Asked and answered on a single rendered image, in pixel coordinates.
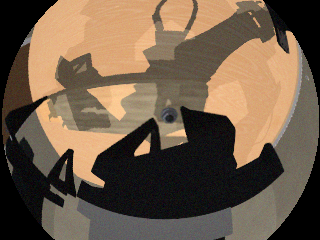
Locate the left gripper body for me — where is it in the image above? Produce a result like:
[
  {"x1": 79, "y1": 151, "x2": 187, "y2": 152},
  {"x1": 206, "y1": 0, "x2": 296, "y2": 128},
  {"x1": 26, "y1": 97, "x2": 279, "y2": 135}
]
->
[{"x1": 5, "y1": 115, "x2": 67, "y2": 224}]

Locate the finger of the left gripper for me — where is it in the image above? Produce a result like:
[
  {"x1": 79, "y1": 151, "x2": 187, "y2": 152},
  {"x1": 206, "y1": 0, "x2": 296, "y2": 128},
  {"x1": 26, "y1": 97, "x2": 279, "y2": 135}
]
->
[
  {"x1": 8, "y1": 96, "x2": 48, "y2": 135},
  {"x1": 47, "y1": 149, "x2": 77, "y2": 198}
]

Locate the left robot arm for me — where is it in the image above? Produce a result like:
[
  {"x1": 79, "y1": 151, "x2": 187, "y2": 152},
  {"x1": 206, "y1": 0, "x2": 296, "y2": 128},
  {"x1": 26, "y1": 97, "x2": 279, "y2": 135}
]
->
[{"x1": 19, "y1": 137, "x2": 34, "y2": 162}]

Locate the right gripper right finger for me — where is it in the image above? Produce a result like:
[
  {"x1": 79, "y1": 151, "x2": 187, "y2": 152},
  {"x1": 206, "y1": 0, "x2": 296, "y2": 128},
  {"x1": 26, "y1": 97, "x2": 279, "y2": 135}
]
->
[{"x1": 180, "y1": 106, "x2": 236, "y2": 156}]

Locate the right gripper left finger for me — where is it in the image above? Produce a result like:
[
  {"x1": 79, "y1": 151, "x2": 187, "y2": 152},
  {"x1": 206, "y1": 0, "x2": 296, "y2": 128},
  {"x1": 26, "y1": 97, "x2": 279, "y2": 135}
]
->
[{"x1": 95, "y1": 117, "x2": 161, "y2": 162}]

